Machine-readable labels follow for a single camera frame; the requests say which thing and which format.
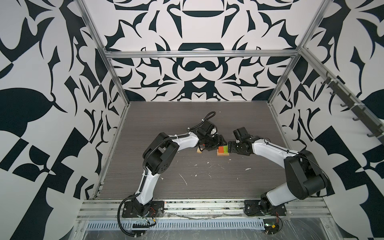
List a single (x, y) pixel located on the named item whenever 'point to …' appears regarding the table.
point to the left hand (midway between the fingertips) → (226, 143)
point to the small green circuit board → (271, 226)
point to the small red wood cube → (203, 144)
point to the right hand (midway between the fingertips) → (234, 147)
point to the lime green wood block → (226, 149)
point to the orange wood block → (221, 149)
